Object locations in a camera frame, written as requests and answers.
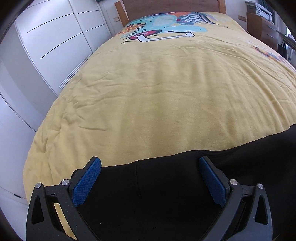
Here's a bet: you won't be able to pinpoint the wooden headboard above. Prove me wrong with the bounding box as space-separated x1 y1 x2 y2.
114 0 226 26

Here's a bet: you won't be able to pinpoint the brown wooden dresser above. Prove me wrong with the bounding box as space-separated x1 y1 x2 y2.
246 12 279 51

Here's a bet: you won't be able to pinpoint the yellow printed bed cover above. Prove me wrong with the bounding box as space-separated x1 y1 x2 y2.
23 10 296 240

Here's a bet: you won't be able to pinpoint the black pants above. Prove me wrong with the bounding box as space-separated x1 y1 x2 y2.
77 126 295 240

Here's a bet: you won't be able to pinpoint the white wardrobe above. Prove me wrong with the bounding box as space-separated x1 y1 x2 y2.
1 1 110 240

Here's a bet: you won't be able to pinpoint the black bag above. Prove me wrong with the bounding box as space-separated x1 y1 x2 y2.
277 41 288 60

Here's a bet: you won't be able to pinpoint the white box on dresser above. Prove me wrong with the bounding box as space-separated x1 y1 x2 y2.
245 1 273 22

